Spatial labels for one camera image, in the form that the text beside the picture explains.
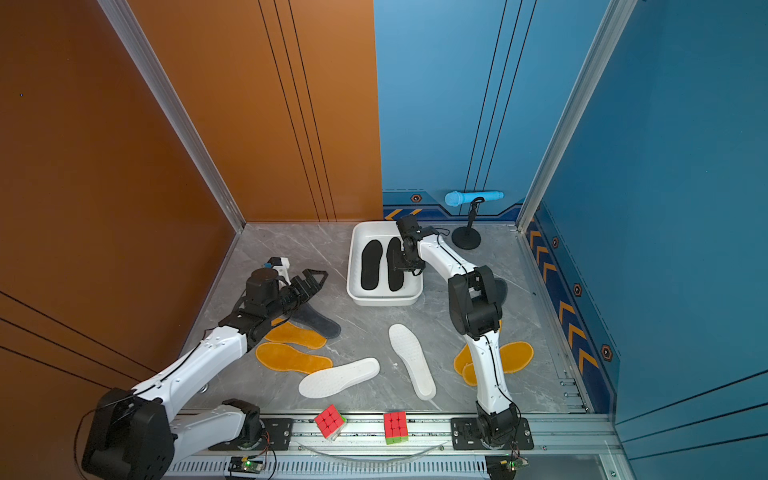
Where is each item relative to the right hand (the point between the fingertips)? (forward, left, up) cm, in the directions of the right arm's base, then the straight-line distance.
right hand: (402, 266), depth 101 cm
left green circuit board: (-55, +39, -6) cm, 68 cm away
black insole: (+3, +12, -3) cm, 12 cm away
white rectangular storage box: (+15, +16, 0) cm, 22 cm away
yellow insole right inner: (-30, -17, -4) cm, 35 cm away
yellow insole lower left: (-29, +37, -5) cm, 47 cm away
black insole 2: (-5, +2, +9) cm, 11 cm away
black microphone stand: (+17, -25, -4) cm, 31 cm away
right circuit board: (-55, -24, -7) cm, 60 cm away
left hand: (-14, +23, +13) cm, 29 cm away
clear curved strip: (-53, +1, -6) cm, 54 cm away
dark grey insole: (-17, +30, -4) cm, 35 cm away
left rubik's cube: (-47, +18, 0) cm, 50 cm away
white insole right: (-27, -1, -5) cm, 28 cm away
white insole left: (-36, +21, -5) cm, 42 cm away
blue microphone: (+12, -17, +19) cm, 28 cm away
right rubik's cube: (-48, +2, -1) cm, 48 cm away
